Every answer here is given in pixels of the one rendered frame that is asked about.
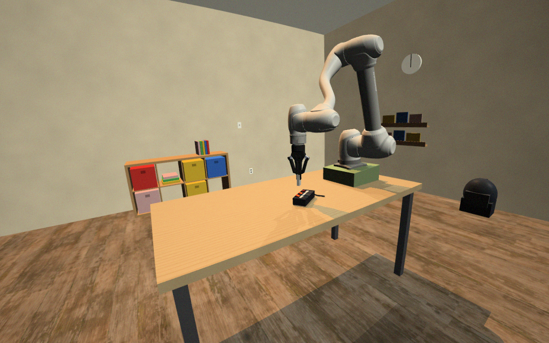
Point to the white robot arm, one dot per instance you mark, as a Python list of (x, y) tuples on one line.
[(375, 143)]

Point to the black power strip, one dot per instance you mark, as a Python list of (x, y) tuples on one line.
[(304, 197)]

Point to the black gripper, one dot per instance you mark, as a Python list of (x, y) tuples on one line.
[(298, 154)]

